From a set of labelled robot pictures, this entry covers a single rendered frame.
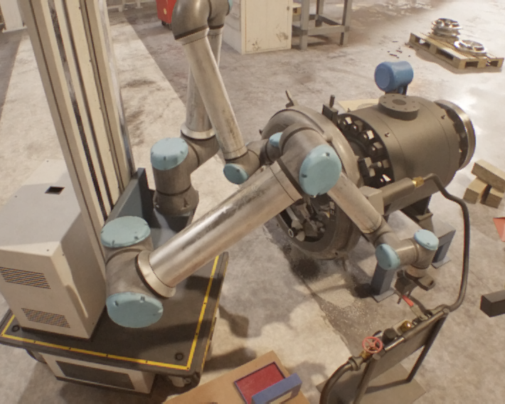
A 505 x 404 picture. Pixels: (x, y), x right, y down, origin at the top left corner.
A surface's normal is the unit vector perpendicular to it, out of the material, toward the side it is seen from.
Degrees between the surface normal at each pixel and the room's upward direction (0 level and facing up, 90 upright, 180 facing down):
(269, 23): 90
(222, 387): 0
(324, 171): 86
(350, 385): 0
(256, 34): 90
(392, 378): 0
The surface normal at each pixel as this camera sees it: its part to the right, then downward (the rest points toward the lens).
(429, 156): 0.43, 0.10
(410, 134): 0.28, -0.33
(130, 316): 0.21, 0.65
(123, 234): -0.03, -0.83
